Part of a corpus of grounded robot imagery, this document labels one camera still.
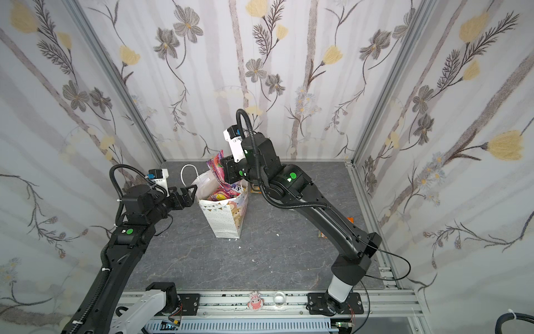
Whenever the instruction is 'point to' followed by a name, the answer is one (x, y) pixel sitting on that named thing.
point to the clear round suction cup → (279, 298)
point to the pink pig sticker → (256, 302)
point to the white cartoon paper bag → (225, 216)
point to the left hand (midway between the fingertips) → (183, 181)
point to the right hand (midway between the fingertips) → (219, 154)
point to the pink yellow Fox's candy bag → (221, 194)
